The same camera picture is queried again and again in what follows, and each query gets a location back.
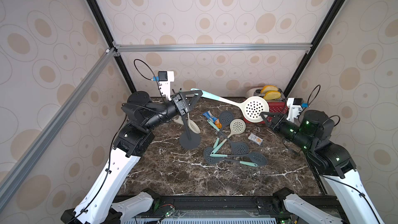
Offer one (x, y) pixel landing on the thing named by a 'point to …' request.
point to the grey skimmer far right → (225, 118)
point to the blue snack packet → (209, 116)
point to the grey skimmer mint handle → (255, 157)
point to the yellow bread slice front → (272, 95)
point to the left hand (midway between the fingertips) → (204, 95)
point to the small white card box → (255, 138)
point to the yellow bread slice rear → (268, 88)
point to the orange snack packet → (217, 124)
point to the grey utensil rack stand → (189, 140)
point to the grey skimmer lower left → (212, 160)
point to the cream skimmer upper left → (237, 126)
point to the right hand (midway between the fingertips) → (259, 115)
